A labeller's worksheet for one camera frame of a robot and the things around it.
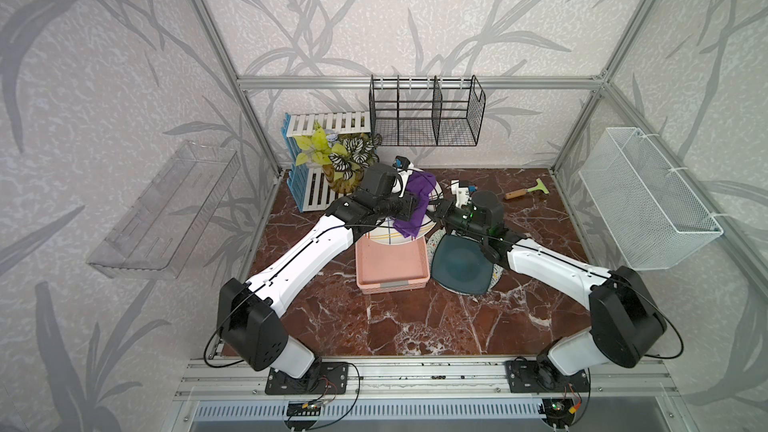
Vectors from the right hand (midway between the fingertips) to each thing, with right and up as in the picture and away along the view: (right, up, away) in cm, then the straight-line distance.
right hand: (416, 203), depth 77 cm
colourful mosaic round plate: (+25, -22, +14) cm, 36 cm away
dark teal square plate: (+14, -20, +16) cm, 29 cm away
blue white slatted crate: (-40, +7, +37) cm, 55 cm away
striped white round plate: (-8, -7, -2) cm, 10 cm away
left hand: (0, +1, +1) cm, 1 cm away
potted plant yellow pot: (-22, +14, +11) cm, 28 cm away
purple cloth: (+1, +5, +2) cm, 6 cm away
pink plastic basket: (-7, -21, +16) cm, 27 cm away
